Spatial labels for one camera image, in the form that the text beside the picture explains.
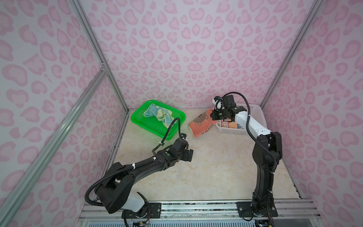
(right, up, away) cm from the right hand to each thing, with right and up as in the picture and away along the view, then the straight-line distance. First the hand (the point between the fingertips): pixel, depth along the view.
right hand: (209, 112), depth 94 cm
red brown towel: (-4, -7, +7) cm, 11 cm away
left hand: (-14, -23, -8) cm, 28 cm away
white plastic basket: (+38, +1, +15) cm, 41 cm away
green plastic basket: (-41, -9, +16) cm, 44 cm away
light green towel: (-33, -1, +16) cm, 36 cm away
